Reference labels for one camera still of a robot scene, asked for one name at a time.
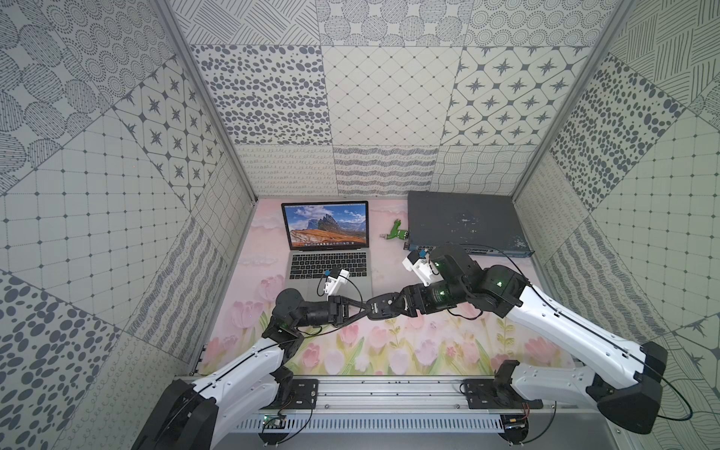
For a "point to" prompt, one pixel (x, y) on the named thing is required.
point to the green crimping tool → (396, 232)
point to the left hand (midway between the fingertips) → (366, 303)
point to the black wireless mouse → (384, 307)
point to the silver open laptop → (323, 235)
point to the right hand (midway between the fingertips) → (402, 309)
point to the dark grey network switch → (484, 223)
